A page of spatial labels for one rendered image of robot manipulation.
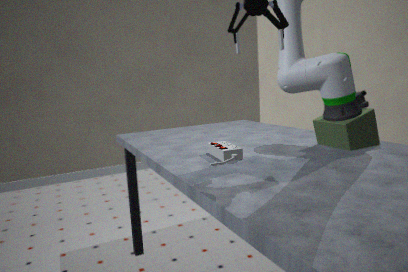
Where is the white power strip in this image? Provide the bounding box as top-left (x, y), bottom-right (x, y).
top-left (207, 141), bottom-right (243, 166)

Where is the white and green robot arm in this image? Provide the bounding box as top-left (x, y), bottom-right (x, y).
top-left (277, 0), bottom-right (369, 121)

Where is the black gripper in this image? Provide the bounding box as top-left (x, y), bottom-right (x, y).
top-left (228, 0), bottom-right (289, 54)

